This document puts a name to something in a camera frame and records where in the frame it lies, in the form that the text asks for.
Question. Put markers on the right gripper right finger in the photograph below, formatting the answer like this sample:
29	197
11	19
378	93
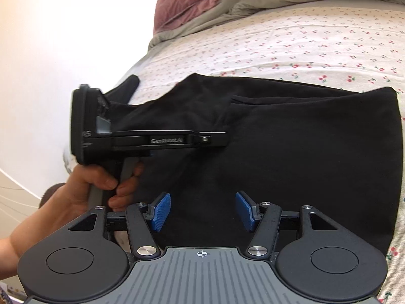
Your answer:
247	210

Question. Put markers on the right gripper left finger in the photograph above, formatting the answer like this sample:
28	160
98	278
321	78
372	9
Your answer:
158	211

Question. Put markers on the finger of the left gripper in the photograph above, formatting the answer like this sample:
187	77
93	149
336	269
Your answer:
209	139

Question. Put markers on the black pants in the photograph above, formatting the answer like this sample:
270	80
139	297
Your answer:
289	143

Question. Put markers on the left hand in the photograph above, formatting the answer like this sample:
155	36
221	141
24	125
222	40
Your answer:
67	203

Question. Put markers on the cherry print bed sheet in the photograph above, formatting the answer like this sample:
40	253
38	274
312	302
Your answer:
349	48

